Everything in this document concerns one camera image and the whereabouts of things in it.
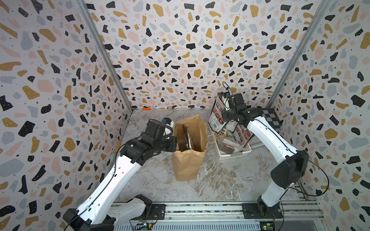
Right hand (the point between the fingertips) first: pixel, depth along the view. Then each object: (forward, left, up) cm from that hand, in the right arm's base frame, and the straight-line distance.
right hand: (226, 110), depth 83 cm
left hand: (-22, +26, 0) cm, 34 cm away
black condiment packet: (-19, +21, -4) cm, 29 cm away
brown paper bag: (-29, +21, -10) cm, 37 cm away
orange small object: (+28, +62, -25) cm, 72 cm away
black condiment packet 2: (0, +5, -9) cm, 11 cm away
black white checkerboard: (+19, -41, -25) cm, 52 cm away
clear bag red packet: (-12, -3, -19) cm, 22 cm away
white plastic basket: (+3, -5, -23) cm, 24 cm away
